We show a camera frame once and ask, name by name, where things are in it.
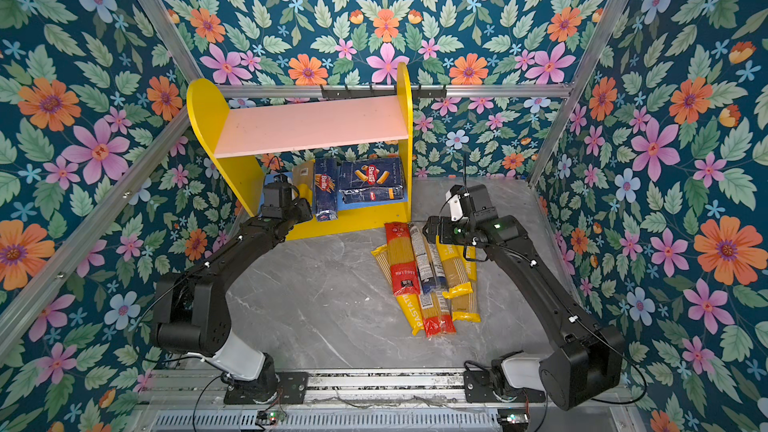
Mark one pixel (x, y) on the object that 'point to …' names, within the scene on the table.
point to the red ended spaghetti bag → (436, 310)
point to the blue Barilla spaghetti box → (326, 184)
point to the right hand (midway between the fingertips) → (439, 227)
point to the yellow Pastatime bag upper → (457, 276)
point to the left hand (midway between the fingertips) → (307, 195)
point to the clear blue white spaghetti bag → (427, 280)
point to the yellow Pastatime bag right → (466, 308)
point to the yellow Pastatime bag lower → (409, 303)
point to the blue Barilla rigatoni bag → (371, 180)
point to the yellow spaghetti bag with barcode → (303, 179)
